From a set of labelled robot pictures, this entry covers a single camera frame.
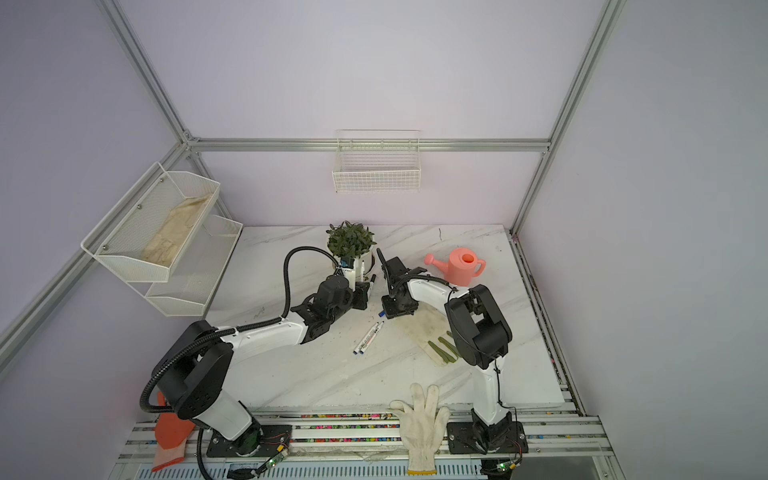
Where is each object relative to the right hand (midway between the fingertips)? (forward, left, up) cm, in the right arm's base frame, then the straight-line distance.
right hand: (390, 310), depth 96 cm
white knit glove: (-33, -9, -3) cm, 35 cm away
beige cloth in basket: (0, +57, +30) cm, 65 cm away
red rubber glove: (-36, +55, 0) cm, 66 cm away
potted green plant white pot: (+16, +13, +16) cm, 26 cm away
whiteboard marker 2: (-10, +6, 0) cm, 11 cm away
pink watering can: (+11, -24, +9) cm, 28 cm away
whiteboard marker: (-11, +8, -1) cm, 14 cm away
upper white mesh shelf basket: (+6, +63, +31) cm, 71 cm away
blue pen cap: (-1, +3, -1) cm, 3 cm away
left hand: (+2, +7, +12) cm, 14 cm away
